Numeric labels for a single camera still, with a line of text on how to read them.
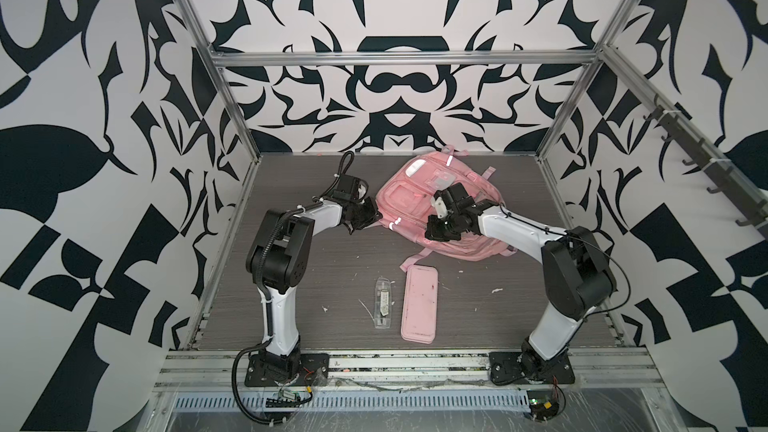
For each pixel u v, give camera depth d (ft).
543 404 2.33
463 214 2.28
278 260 1.68
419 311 2.67
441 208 2.67
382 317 2.66
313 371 2.40
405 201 3.35
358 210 2.85
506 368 2.43
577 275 1.57
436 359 2.53
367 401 2.34
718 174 1.90
